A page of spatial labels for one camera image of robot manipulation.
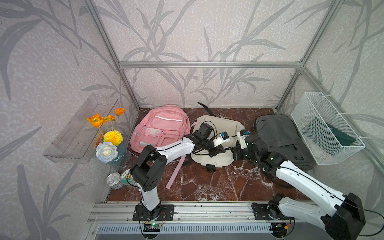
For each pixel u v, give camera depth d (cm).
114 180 79
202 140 70
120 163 81
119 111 74
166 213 73
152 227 72
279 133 102
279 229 72
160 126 105
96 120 58
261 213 73
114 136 67
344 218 37
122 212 76
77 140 66
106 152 60
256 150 59
